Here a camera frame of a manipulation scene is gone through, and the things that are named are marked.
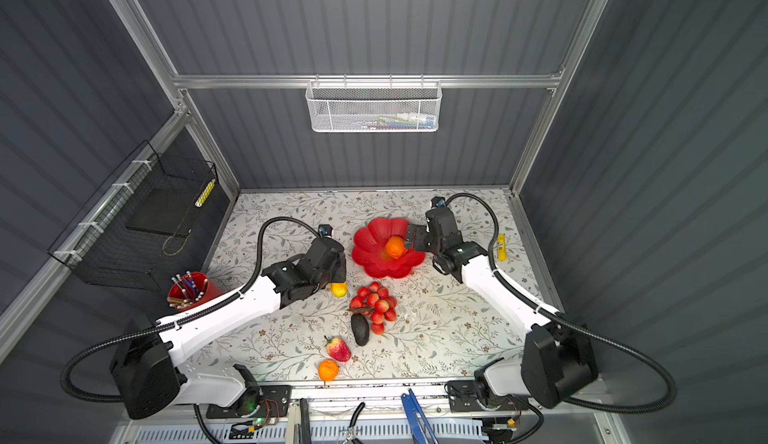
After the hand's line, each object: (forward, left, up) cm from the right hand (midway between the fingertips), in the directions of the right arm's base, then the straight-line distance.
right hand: (424, 232), depth 85 cm
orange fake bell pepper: (+3, +9, -13) cm, 16 cm away
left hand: (-8, +23, -3) cm, 25 cm away
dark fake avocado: (-22, +18, -14) cm, 32 cm away
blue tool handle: (-41, +4, -16) cm, 45 cm away
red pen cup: (-16, +63, -4) cm, 65 cm away
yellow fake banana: (-16, +23, -2) cm, 28 cm away
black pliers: (-42, +19, -17) cm, 49 cm away
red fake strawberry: (-28, +24, -14) cm, 40 cm away
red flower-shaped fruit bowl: (+5, +18, -17) cm, 25 cm away
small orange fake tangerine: (-33, +26, -14) cm, 44 cm away
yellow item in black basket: (+6, +61, +11) cm, 62 cm away
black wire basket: (-9, +73, +12) cm, 75 cm away
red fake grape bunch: (-17, +14, -10) cm, 24 cm away
